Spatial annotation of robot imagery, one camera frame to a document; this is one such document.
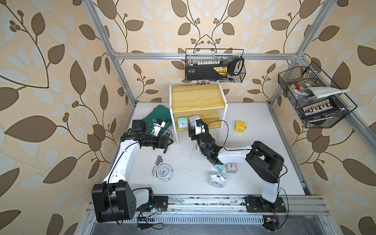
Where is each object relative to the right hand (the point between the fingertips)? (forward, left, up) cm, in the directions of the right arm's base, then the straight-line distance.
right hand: (195, 122), depth 86 cm
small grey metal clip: (-15, +23, -17) cm, 32 cm away
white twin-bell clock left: (-23, +19, -15) cm, 34 cm away
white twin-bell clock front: (-30, -11, -11) cm, 33 cm away
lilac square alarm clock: (-1, +1, +4) cm, 4 cm away
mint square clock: (-22, -13, -13) cm, 29 cm away
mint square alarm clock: (-1, +7, +1) cm, 7 cm away
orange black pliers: (-6, +19, -19) cm, 28 cm away
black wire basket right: (+17, -59, +16) cm, 63 cm away
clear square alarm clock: (-22, -20, -16) cm, 34 cm away
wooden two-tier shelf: (+4, -7, +14) cm, 16 cm away
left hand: (-11, +15, -1) cm, 19 cm away
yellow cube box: (+5, -31, -13) cm, 34 cm away
